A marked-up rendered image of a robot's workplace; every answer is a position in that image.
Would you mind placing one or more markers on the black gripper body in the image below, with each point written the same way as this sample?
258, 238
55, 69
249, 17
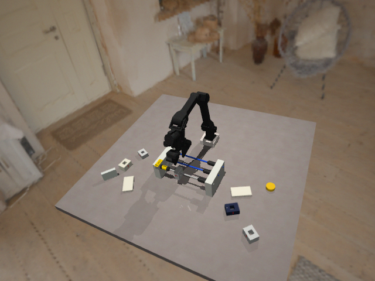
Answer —
178, 145

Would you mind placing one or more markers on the yellow disc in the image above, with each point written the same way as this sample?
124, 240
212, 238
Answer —
270, 186

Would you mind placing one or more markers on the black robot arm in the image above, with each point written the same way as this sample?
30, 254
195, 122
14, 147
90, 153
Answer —
181, 118

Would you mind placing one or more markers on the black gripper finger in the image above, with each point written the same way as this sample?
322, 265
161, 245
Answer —
175, 160
184, 151

